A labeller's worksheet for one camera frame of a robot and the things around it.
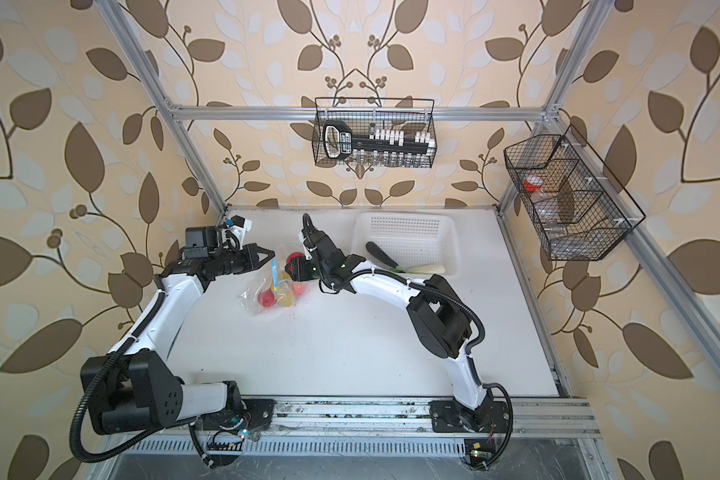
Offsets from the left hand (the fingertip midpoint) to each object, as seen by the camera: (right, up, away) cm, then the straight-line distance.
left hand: (272, 251), depth 81 cm
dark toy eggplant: (+29, -2, +22) cm, 37 cm away
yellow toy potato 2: (+3, -7, +2) cm, 8 cm away
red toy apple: (-5, -15, +8) cm, 17 cm away
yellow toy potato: (+2, -14, +6) cm, 15 cm away
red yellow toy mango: (+4, -12, +13) cm, 18 cm away
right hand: (+4, -5, +5) cm, 8 cm away
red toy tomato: (+5, -1, +5) cm, 7 cm away
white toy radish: (+44, -7, +19) cm, 49 cm away
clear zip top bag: (+1, -11, +1) cm, 11 cm away
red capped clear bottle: (+72, +18, 0) cm, 74 cm away
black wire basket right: (+79, +12, -7) cm, 80 cm away
